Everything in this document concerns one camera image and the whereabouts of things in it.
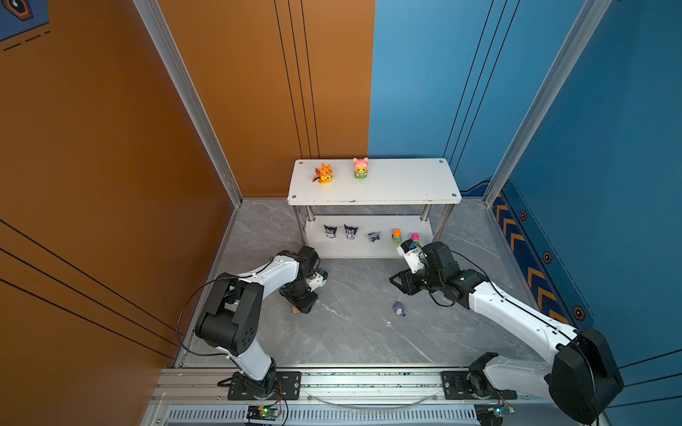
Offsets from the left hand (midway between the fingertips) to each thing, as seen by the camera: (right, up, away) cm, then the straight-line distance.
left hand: (304, 301), depth 90 cm
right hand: (+30, +10, -8) cm, 33 cm away
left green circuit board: (-8, -24, -19) cm, 32 cm away
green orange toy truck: (+33, +22, +7) cm, 40 cm away
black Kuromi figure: (+16, +24, +4) cm, 29 cm away
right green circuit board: (+53, -24, -20) cm, 62 cm away
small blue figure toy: (+32, -1, -4) cm, 32 cm away
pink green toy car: (+40, +22, +7) cm, 46 cm away
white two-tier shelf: (+23, +34, +27) cm, 49 cm away
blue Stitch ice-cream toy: (-1, 0, -8) cm, 8 cm away
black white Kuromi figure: (+9, +24, +6) cm, 26 cm away
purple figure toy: (+24, +22, +6) cm, 33 cm away
